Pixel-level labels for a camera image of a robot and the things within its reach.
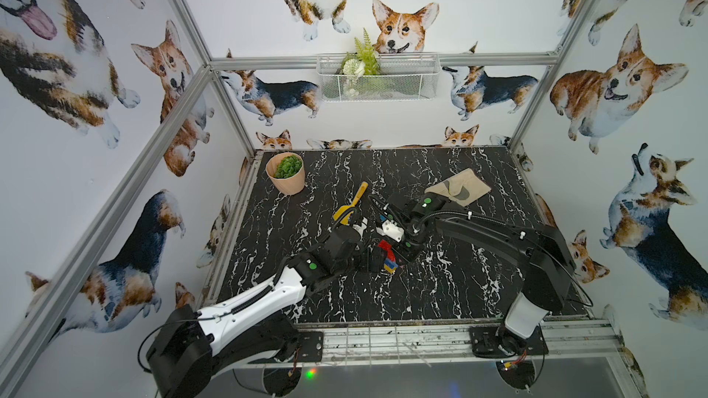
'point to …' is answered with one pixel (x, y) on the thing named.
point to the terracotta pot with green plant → (287, 172)
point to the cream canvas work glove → (464, 188)
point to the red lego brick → (388, 248)
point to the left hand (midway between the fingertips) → (378, 248)
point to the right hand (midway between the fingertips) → (399, 258)
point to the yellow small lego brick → (389, 269)
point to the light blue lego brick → (390, 263)
